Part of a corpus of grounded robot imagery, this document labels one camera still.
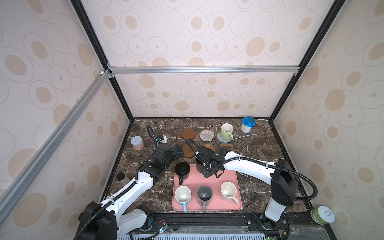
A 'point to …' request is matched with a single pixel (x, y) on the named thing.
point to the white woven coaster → (206, 135)
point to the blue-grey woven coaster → (219, 136)
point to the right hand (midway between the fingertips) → (206, 171)
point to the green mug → (226, 131)
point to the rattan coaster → (210, 147)
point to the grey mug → (204, 196)
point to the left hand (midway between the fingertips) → (180, 145)
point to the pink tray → (196, 179)
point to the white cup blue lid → (248, 122)
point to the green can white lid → (322, 215)
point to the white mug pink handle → (228, 190)
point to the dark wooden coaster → (188, 133)
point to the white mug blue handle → (183, 194)
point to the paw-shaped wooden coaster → (227, 146)
